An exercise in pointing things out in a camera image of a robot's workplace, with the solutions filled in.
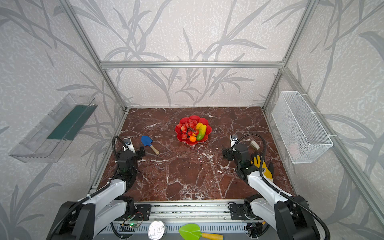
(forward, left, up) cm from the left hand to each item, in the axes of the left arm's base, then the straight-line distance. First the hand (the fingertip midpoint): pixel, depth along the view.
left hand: (133, 140), depth 85 cm
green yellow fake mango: (+16, -40, -10) cm, 44 cm away
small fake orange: (+8, -34, -10) cm, 36 cm away
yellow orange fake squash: (+19, -38, -9) cm, 43 cm away
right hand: (+2, -58, -2) cm, 58 cm away
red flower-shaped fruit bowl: (+6, -30, -11) cm, 33 cm away
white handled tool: (+3, -75, -10) cm, 75 cm away
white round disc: (-42, -20, -7) cm, 47 cm away
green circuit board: (-40, -5, -14) cm, 43 cm away
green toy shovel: (-42, -36, -12) cm, 56 cm away
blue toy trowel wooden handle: (+8, -3, -14) cm, 16 cm away
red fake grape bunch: (+11, -31, -5) cm, 33 cm away
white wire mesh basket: (-10, -82, +23) cm, 85 cm away
